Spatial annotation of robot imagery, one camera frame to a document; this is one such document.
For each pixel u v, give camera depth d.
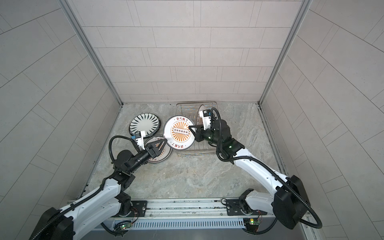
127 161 0.57
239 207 0.67
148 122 1.03
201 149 0.92
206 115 0.64
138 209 0.70
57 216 0.40
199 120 0.64
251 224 0.68
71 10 0.73
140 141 0.67
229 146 0.56
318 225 0.35
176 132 0.73
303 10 0.72
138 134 0.67
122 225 0.65
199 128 0.65
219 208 0.72
